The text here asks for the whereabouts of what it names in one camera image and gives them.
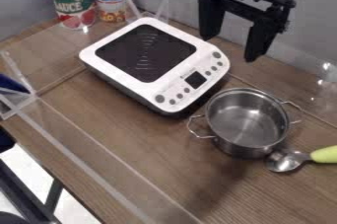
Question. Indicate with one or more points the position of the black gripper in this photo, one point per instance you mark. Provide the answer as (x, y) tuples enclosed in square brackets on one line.
[(270, 23)]

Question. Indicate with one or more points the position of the silver steel pot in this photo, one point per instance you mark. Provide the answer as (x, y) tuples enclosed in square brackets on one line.
[(246, 121)]

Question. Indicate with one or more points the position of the white and black induction stove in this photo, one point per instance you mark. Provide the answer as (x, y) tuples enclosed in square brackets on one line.
[(158, 63)]

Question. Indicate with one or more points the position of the blue object at left edge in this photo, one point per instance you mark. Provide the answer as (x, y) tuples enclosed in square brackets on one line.
[(9, 83)]

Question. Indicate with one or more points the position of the clear acrylic barrier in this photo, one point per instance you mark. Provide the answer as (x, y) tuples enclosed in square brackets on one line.
[(111, 160)]

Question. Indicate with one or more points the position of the black metal table leg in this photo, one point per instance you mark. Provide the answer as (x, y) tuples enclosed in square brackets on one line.
[(21, 206)]

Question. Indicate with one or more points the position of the spoon with green handle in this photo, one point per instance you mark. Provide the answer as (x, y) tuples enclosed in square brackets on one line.
[(287, 160)]

